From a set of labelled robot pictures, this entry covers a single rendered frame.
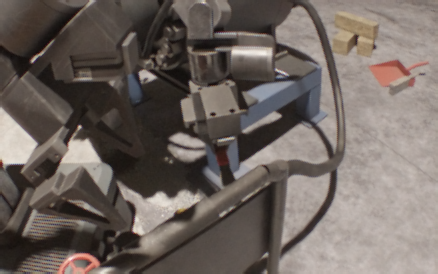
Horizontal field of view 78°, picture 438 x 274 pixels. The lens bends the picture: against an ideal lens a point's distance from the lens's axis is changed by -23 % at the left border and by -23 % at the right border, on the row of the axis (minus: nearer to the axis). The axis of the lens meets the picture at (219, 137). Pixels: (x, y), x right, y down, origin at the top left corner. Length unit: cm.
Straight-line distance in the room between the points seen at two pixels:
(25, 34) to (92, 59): 5
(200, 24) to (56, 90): 26
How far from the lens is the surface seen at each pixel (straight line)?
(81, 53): 22
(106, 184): 96
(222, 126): 44
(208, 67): 48
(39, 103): 25
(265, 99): 115
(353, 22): 221
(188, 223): 38
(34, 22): 23
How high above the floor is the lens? 87
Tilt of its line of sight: 39 degrees down
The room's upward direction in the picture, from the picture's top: 7 degrees counter-clockwise
